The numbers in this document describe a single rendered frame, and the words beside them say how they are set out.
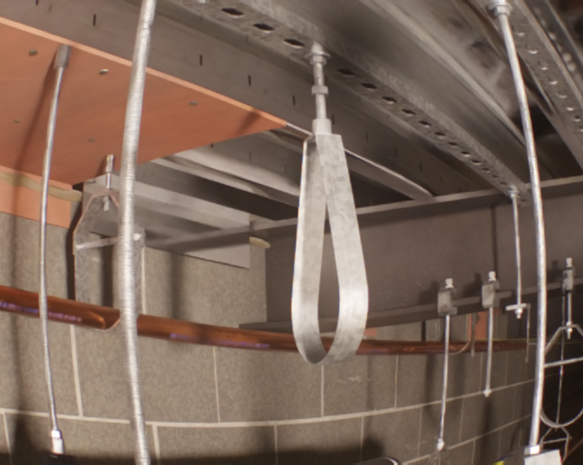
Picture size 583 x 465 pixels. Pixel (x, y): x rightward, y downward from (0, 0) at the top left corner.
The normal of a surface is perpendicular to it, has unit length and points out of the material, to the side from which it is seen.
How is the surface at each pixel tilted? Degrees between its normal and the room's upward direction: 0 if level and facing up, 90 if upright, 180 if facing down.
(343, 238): 74
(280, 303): 90
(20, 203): 90
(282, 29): 180
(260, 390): 90
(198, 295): 90
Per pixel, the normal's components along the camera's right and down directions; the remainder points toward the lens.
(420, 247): -0.54, -0.15
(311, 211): 0.34, 0.09
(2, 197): 0.84, -0.12
